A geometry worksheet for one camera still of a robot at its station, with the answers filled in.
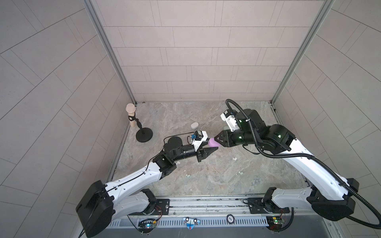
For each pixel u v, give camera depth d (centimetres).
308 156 39
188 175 81
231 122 56
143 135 96
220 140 62
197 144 57
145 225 65
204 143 64
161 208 70
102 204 38
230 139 54
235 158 87
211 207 72
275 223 68
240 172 81
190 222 66
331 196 38
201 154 58
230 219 68
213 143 61
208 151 63
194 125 101
